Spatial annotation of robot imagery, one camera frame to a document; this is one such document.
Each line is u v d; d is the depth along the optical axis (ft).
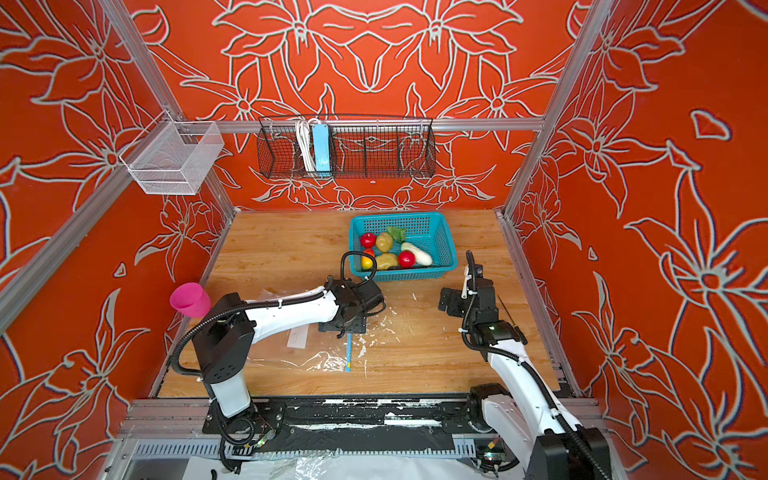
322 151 2.94
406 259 3.20
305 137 2.88
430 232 3.59
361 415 2.43
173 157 3.02
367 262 3.30
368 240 3.44
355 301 2.04
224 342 1.51
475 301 2.01
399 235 3.54
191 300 2.66
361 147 3.19
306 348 2.75
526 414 1.49
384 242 3.38
